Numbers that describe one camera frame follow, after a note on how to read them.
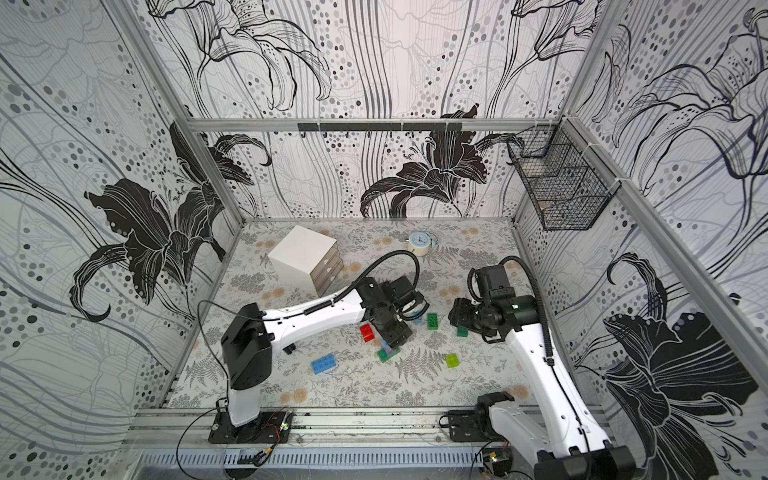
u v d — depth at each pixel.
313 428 0.75
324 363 0.82
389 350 0.79
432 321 0.90
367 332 0.88
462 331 0.86
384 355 0.82
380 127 0.90
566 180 0.88
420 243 1.07
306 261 0.90
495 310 0.50
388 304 0.59
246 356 0.46
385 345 0.70
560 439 0.38
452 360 0.82
